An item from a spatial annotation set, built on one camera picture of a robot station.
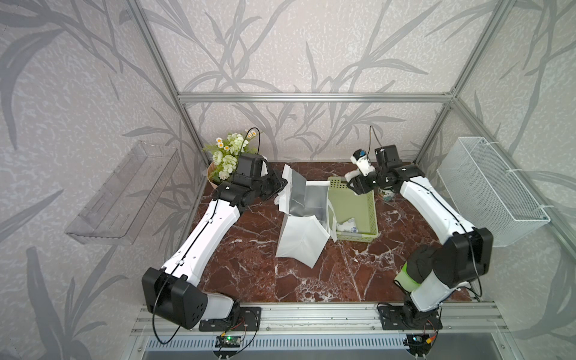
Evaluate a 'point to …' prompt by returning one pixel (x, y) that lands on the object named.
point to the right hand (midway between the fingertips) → (354, 179)
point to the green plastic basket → (346, 205)
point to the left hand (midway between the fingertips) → (290, 181)
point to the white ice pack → (349, 226)
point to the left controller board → (227, 341)
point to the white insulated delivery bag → (308, 222)
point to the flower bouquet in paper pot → (225, 154)
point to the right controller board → (418, 343)
